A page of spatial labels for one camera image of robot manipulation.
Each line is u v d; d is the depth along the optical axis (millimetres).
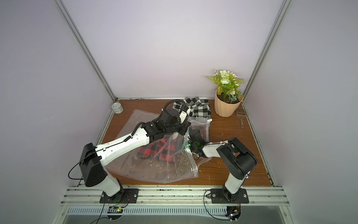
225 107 965
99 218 679
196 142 724
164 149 857
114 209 716
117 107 1073
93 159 427
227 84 898
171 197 744
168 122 571
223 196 653
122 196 672
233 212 694
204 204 701
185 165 650
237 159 471
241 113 1070
